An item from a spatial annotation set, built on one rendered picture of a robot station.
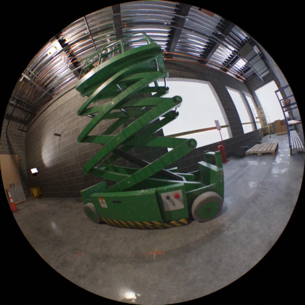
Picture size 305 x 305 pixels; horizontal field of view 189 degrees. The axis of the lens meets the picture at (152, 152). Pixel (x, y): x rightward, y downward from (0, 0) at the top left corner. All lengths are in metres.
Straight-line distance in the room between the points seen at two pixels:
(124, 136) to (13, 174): 7.09
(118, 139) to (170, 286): 1.27
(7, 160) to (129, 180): 7.21
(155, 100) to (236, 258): 1.49
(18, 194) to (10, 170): 1.80
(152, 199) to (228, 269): 0.81
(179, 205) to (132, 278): 0.72
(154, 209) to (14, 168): 7.35
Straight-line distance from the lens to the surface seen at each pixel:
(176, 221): 0.95
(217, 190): 0.97
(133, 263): 0.87
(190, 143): 0.84
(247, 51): 5.35
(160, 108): 0.90
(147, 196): 0.76
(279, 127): 7.51
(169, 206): 0.84
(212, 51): 5.16
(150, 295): 0.77
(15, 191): 5.98
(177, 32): 4.02
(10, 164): 7.37
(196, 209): 0.86
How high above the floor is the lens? 0.75
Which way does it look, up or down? 1 degrees up
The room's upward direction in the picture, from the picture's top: 14 degrees counter-clockwise
